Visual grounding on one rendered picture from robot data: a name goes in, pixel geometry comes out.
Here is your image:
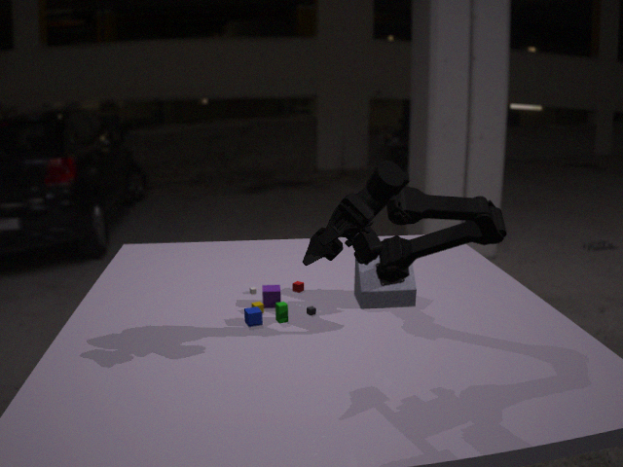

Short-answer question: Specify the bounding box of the purple block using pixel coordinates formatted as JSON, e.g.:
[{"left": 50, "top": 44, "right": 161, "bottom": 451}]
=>
[{"left": 262, "top": 285, "right": 280, "bottom": 308}]

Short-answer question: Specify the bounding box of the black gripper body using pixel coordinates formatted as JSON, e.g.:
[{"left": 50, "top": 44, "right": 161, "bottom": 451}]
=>
[{"left": 316, "top": 193, "right": 375, "bottom": 261}]

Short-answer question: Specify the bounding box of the blue block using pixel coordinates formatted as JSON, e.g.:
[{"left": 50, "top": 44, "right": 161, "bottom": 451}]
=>
[{"left": 244, "top": 306, "right": 263, "bottom": 327}]

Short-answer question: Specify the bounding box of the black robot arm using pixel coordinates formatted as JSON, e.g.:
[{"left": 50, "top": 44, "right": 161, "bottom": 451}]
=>
[{"left": 345, "top": 161, "right": 506, "bottom": 285}]

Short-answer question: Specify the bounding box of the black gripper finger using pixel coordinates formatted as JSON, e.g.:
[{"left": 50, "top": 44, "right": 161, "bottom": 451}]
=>
[
  {"left": 303, "top": 233, "right": 336, "bottom": 266},
  {"left": 319, "top": 203, "right": 364, "bottom": 246}
]

